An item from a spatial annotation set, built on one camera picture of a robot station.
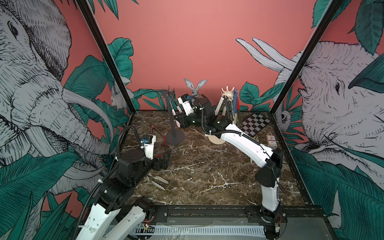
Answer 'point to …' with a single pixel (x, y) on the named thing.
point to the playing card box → (271, 141)
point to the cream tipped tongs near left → (150, 178)
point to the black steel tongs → (229, 108)
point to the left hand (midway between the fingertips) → (161, 147)
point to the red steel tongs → (164, 137)
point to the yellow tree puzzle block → (256, 138)
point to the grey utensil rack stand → (175, 137)
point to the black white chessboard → (254, 124)
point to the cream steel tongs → (221, 107)
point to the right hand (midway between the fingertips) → (172, 114)
